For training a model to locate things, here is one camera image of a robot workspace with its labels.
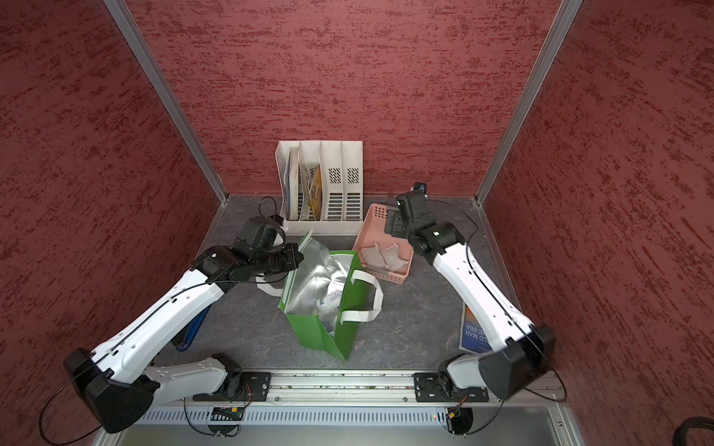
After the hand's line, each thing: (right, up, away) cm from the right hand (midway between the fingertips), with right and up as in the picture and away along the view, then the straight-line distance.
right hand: (402, 225), depth 78 cm
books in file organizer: (-35, +14, +22) cm, 44 cm away
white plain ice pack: (-2, -12, +20) cm, 23 cm away
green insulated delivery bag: (-25, -23, +12) cm, 36 cm away
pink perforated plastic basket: (-8, -3, +31) cm, 32 cm away
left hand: (-28, -10, -4) cm, 30 cm away
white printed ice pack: (-22, -25, +8) cm, 34 cm away
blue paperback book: (+22, -34, +4) cm, 41 cm away
